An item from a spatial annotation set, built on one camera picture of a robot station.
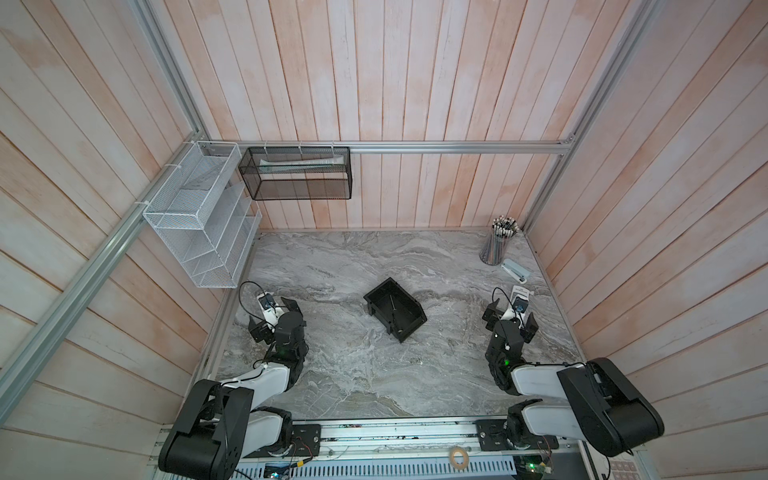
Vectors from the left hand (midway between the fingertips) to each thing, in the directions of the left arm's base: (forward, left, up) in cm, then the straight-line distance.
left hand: (272, 310), depth 86 cm
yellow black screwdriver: (+3, -36, -10) cm, 38 cm away
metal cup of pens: (+26, -73, -4) cm, 77 cm away
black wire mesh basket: (+47, -2, +14) cm, 49 cm away
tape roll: (-35, -51, -11) cm, 63 cm away
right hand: (+2, -72, 0) cm, 72 cm away
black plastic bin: (+6, -37, -9) cm, 39 cm away
